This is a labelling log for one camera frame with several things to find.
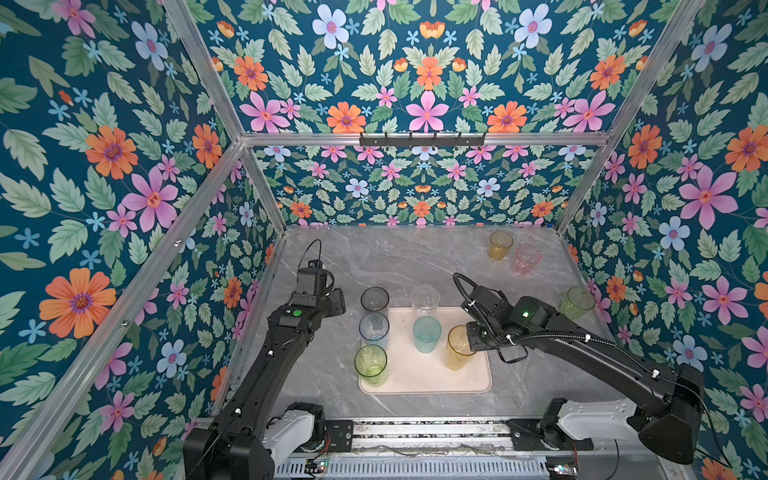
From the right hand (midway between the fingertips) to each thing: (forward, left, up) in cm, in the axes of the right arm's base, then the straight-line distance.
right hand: (471, 338), depth 76 cm
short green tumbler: (+19, -41, -15) cm, 47 cm away
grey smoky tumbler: (+12, +26, 0) cm, 28 cm away
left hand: (+12, +36, +5) cm, 38 cm away
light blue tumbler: (+7, +26, -8) cm, 28 cm away
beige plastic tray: (-3, +16, -16) cm, 22 cm away
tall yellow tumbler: (-4, +4, +3) cm, 7 cm away
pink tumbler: (+36, -27, -11) cm, 46 cm away
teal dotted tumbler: (+7, +11, -10) cm, 16 cm away
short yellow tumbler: (+39, -17, -8) cm, 44 cm away
